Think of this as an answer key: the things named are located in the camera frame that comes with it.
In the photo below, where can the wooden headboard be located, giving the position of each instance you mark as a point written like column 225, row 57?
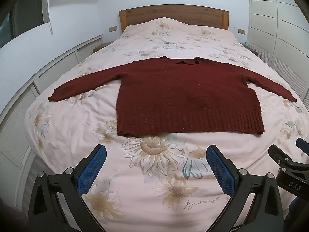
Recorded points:
column 173, row 17

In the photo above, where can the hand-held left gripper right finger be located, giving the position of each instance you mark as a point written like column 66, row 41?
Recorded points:
column 221, row 168

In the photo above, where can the wooden nightstand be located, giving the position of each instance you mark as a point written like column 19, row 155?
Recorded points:
column 101, row 46
column 249, row 48

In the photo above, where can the dark red knit sweater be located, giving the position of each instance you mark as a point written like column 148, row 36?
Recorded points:
column 178, row 96

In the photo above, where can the beige wall switch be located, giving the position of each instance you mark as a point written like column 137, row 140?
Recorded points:
column 241, row 31
column 113, row 28

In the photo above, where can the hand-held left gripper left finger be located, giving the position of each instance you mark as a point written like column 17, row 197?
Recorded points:
column 93, row 168

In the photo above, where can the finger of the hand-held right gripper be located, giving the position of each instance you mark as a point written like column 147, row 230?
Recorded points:
column 303, row 144
column 281, row 156

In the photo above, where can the white louvered wardrobe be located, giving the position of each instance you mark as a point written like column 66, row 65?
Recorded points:
column 277, row 29

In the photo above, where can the bed with floral duvet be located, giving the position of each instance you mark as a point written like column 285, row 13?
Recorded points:
column 154, row 159

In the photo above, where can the dark window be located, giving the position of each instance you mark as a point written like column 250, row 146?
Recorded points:
column 21, row 14

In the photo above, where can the low white louvered cabinet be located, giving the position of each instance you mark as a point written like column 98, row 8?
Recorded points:
column 36, row 82

